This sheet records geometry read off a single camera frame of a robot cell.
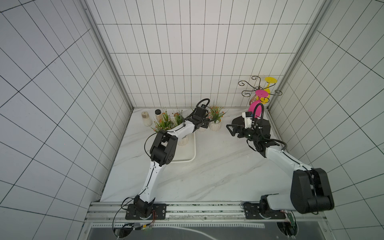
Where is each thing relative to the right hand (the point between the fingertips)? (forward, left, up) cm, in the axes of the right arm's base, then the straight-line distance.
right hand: (234, 122), depth 86 cm
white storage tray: (-12, +28, -18) cm, 35 cm away
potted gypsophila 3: (-7, +30, -12) cm, 33 cm away
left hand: (+11, +19, -13) cm, 26 cm away
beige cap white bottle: (+9, +59, -13) cm, 61 cm away
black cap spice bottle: (+11, +50, -10) cm, 52 cm away
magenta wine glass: (+13, -14, +12) cm, 22 cm away
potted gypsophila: (+1, +43, -6) cm, 43 cm away
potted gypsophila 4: (+12, +10, -7) cm, 17 cm away
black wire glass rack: (+20, -14, +12) cm, 27 cm away
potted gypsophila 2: (+6, +35, -6) cm, 36 cm away
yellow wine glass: (+26, -22, +12) cm, 36 cm away
